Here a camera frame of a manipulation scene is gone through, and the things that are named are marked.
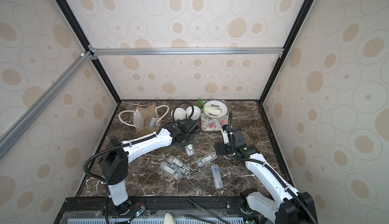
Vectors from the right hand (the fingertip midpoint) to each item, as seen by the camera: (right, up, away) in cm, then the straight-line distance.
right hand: (227, 144), depth 84 cm
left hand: (-18, +2, +1) cm, 18 cm away
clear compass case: (-46, +11, +16) cm, 50 cm away
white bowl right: (-17, +17, +26) cm, 36 cm away
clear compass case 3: (-28, -11, +2) cm, 30 cm away
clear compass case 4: (-32, -14, 0) cm, 35 cm away
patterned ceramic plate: (-2, +25, +33) cm, 42 cm away
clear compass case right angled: (-12, -9, +4) cm, 15 cm away
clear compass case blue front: (-6, -18, -1) cm, 19 cm away
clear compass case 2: (-21, -3, +1) cm, 21 cm away
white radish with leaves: (-8, +20, +26) cm, 33 cm away
